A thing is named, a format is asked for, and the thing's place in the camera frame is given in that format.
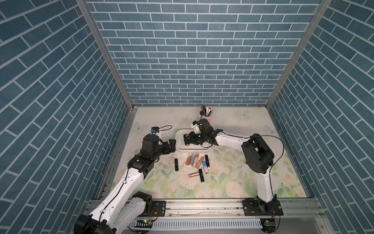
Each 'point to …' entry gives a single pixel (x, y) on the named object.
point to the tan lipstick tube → (199, 162)
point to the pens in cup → (206, 111)
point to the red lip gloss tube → (188, 160)
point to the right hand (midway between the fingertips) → (185, 140)
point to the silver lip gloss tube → (192, 156)
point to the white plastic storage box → (180, 146)
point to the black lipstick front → (201, 175)
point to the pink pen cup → (209, 118)
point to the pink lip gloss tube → (196, 160)
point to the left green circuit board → (143, 223)
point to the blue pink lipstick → (205, 166)
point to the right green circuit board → (269, 225)
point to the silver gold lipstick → (194, 174)
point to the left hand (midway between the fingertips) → (172, 141)
